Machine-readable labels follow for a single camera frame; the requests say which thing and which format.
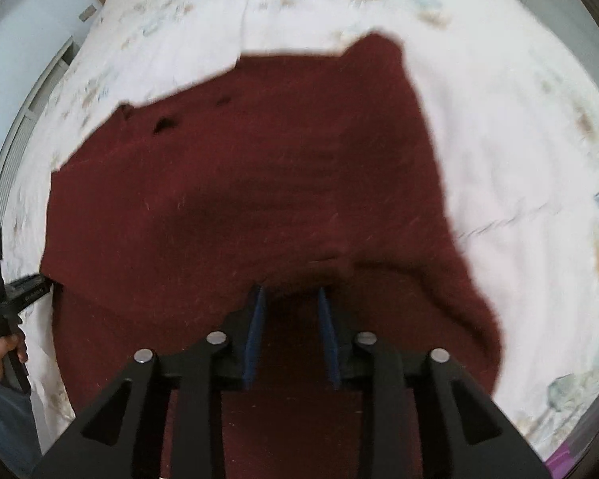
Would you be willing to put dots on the purple cloth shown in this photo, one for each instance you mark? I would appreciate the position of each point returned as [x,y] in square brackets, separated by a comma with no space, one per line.
[564,461]

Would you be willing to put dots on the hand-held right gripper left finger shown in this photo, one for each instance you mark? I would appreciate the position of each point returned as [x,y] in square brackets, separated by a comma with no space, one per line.
[257,329]

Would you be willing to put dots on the floral white bedspread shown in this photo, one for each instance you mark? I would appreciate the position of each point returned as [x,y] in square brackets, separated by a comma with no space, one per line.
[504,134]

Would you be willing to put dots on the beige wall switch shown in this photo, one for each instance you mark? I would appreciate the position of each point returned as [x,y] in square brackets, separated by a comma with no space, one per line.
[87,13]

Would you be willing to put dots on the dark red knit sweater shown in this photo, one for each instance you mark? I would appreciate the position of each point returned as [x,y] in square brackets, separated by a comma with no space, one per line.
[279,159]

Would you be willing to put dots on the person's left forearm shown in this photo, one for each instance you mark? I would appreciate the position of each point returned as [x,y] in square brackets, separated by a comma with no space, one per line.
[5,424]

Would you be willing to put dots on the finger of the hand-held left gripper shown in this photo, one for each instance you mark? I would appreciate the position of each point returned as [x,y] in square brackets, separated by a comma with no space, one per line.
[30,290]

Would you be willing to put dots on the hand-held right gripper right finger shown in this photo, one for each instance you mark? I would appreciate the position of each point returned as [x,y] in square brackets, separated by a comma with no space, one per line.
[329,339]

